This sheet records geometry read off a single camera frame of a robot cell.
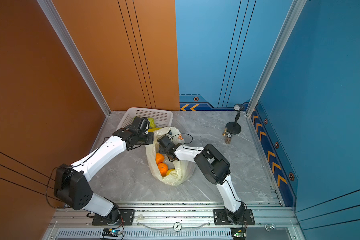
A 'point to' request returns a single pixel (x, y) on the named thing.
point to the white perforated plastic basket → (162, 118)
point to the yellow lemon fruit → (169, 171)
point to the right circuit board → (238, 233)
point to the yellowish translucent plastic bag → (183, 169)
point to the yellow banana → (152, 130)
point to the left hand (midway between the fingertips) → (152, 136)
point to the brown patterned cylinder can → (228, 138)
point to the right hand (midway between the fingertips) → (164, 146)
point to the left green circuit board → (112, 232)
